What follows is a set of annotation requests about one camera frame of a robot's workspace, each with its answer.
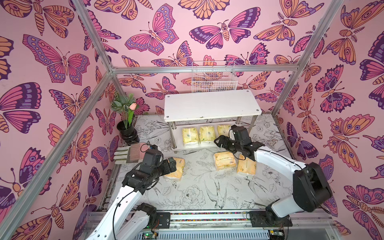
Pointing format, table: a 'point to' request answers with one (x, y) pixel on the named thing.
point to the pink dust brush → (131, 154)
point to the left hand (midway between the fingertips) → (170, 162)
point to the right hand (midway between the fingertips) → (215, 143)
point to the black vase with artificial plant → (126, 105)
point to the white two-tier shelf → (237, 103)
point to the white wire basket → (213, 76)
